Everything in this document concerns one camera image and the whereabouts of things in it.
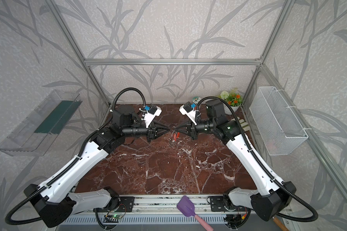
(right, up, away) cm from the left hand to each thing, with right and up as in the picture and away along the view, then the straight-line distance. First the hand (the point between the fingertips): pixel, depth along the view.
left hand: (169, 126), depth 62 cm
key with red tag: (+3, -4, 0) cm, 5 cm away
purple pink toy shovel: (+8, -42, +10) cm, 44 cm away
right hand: (+3, 0, +2) cm, 4 cm away
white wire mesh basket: (+49, 0, +2) cm, 49 cm away
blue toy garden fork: (+53, -47, +7) cm, 71 cm away
